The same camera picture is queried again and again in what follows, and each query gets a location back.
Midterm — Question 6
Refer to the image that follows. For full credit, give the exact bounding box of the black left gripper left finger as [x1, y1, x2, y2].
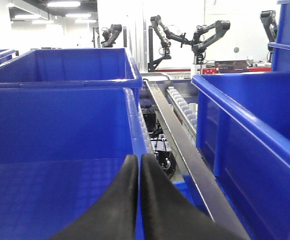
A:
[48, 154, 139, 240]

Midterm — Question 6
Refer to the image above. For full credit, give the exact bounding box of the red work bench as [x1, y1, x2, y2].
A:
[197, 65, 273, 75]

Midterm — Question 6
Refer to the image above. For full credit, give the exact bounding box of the row of blue bins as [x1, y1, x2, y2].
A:
[0, 0, 290, 240]

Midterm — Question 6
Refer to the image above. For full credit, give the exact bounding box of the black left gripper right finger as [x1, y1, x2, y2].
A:
[140, 153, 252, 240]

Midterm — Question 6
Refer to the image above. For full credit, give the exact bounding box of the dark flat box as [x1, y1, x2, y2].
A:
[214, 59, 252, 73]

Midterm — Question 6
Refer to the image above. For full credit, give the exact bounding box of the black device with cables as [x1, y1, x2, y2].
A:
[141, 104, 177, 180]

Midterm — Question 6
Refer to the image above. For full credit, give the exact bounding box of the blue plastic bin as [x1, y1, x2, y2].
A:
[191, 71, 290, 240]

